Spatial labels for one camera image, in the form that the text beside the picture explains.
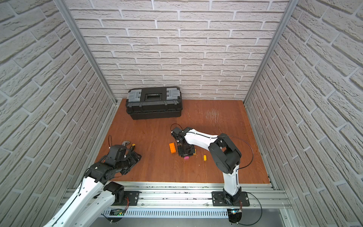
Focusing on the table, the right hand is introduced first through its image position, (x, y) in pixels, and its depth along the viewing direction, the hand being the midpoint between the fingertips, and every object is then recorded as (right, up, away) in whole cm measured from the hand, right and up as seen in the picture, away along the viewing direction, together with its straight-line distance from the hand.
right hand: (186, 155), depth 89 cm
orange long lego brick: (-9, +5, 0) cm, 10 cm away
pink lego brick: (0, -1, -2) cm, 2 cm away
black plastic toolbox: (-23, +35, +8) cm, 43 cm away
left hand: (-27, +2, -10) cm, 29 cm away
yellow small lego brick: (+11, -1, -2) cm, 12 cm away
